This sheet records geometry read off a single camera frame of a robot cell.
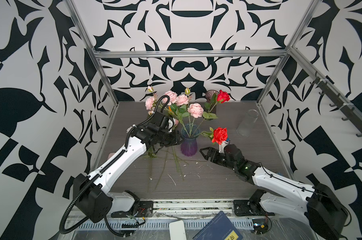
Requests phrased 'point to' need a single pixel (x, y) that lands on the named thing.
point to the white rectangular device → (177, 230)
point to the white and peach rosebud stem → (156, 185)
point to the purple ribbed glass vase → (189, 144)
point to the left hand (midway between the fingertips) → (183, 137)
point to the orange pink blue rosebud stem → (171, 111)
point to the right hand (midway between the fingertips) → (204, 151)
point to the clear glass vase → (243, 129)
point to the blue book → (219, 228)
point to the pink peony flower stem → (186, 110)
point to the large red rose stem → (219, 135)
